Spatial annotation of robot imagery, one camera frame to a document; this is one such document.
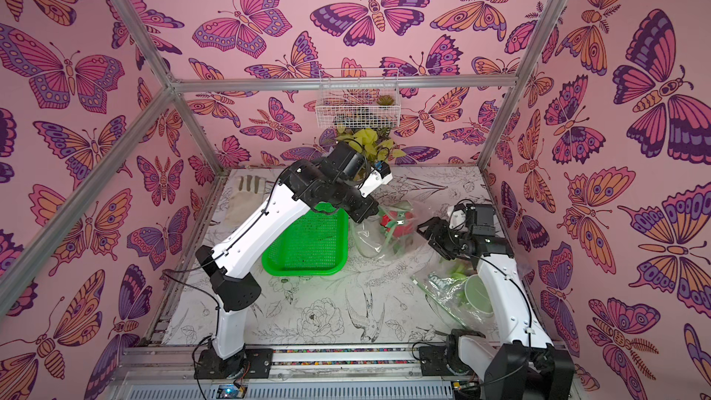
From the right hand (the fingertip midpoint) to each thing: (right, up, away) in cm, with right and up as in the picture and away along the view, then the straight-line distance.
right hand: (425, 232), depth 80 cm
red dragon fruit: (-9, +4, -13) cm, 17 cm away
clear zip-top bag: (-12, +1, -12) cm, 17 cm away
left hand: (-14, +7, -9) cm, 18 cm away
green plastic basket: (-34, -7, +16) cm, 38 cm away
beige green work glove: (-63, +9, +30) cm, 71 cm away
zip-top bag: (+8, -17, -1) cm, 19 cm away
